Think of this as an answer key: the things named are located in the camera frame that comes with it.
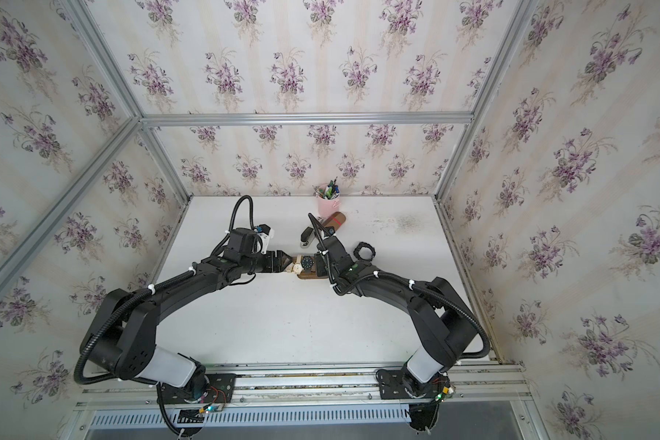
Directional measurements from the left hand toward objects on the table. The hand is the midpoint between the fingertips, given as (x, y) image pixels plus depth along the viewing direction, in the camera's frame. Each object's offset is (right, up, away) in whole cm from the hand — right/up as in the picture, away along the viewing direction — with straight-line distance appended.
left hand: (286, 259), depth 88 cm
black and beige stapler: (+6, +6, +14) cm, 16 cm away
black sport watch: (+26, +4, +12) cm, 29 cm away
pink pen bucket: (+13, +18, +21) cm, 31 cm away
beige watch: (+1, -3, -1) cm, 3 cm away
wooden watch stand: (+8, -5, +4) cm, 10 cm away
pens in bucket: (+15, +24, +19) cm, 34 cm away
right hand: (+14, +1, +1) cm, 14 cm away
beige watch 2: (+4, -2, 0) cm, 5 cm away
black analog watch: (+7, -1, +2) cm, 7 cm away
